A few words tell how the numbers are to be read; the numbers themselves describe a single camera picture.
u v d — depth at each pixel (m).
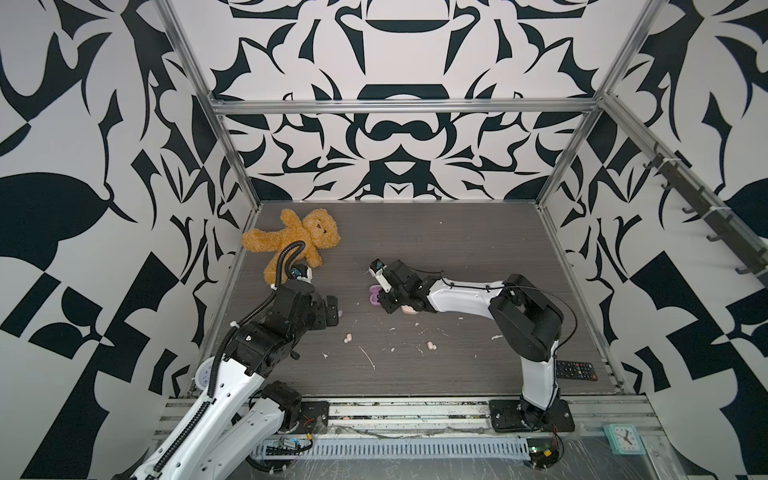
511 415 0.74
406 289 0.73
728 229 0.55
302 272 0.65
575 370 0.81
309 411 0.76
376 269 0.83
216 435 0.44
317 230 0.99
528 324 0.50
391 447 0.71
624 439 0.70
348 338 0.87
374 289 0.92
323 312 0.65
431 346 0.85
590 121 0.95
